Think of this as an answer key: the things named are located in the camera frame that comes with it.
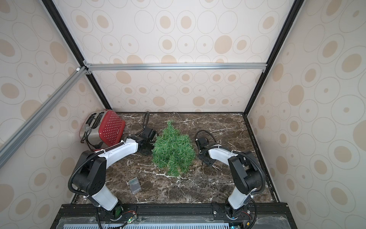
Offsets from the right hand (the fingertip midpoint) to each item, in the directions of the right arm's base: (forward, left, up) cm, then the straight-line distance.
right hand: (209, 158), depth 94 cm
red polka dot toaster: (+7, +68, +20) cm, 71 cm away
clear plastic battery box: (-19, +44, +1) cm, 48 cm away
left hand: (+1, +31, +8) cm, 32 cm away
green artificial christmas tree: (-11, +20, +26) cm, 35 cm away
